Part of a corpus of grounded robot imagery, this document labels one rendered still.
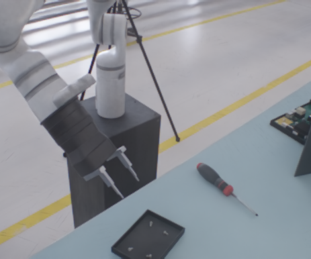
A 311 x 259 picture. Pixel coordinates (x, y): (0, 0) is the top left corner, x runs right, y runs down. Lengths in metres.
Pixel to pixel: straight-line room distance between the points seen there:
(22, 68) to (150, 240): 0.36
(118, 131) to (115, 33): 0.30
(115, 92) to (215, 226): 0.63
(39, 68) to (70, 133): 0.12
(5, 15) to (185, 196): 0.46
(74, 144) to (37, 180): 1.71
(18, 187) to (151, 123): 1.23
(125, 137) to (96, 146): 0.57
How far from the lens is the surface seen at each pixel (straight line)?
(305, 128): 1.00
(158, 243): 0.68
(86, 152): 0.63
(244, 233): 0.72
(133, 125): 1.22
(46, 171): 2.39
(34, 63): 0.64
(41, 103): 0.63
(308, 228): 0.77
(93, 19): 1.07
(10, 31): 0.64
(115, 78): 1.19
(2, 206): 2.23
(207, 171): 0.79
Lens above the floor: 1.53
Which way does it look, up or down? 35 degrees down
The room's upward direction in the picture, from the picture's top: 4 degrees clockwise
